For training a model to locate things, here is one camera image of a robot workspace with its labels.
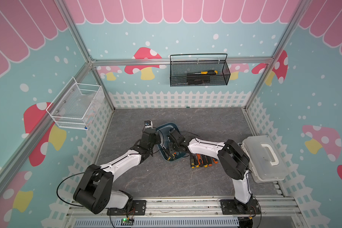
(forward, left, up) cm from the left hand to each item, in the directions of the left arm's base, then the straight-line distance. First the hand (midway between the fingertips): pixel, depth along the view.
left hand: (157, 134), depth 89 cm
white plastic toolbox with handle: (-18, -62, 0) cm, 64 cm away
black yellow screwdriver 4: (-11, -7, -10) cm, 16 cm away
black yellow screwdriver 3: (-7, -11, -10) cm, 17 cm away
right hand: (-3, -9, -9) cm, 13 cm away
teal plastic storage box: (+4, -4, 0) cm, 6 cm away
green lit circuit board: (-44, +14, -15) cm, 49 cm away
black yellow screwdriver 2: (-12, -31, -11) cm, 35 cm away
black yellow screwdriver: (-14, -23, -11) cm, 29 cm away
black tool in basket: (+26, -25, +24) cm, 43 cm away
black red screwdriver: (-13, -28, -9) cm, 32 cm away
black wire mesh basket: (+37, -25, +23) cm, 50 cm away
